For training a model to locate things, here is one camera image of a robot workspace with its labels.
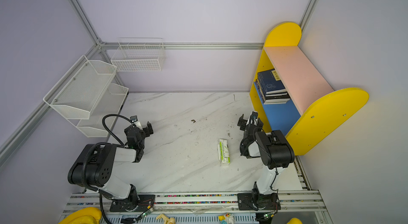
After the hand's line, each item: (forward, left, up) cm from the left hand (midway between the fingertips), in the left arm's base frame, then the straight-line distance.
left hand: (139, 124), depth 93 cm
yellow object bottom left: (-45, +11, -3) cm, 46 cm away
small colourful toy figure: (-46, -50, -4) cm, 68 cm away
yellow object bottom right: (-46, -78, -4) cm, 91 cm away
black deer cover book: (+20, -79, +16) cm, 83 cm away
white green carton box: (-15, -49, -3) cm, 52 cm away
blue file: (+30, -81, +17) cm, 88 cm away
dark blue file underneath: (+12, -81, +14) cm, 83 cm away
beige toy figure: (-46, -23, -7) cm, 52 cm away
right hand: (+5, -66, +3) cm, 67 cm away
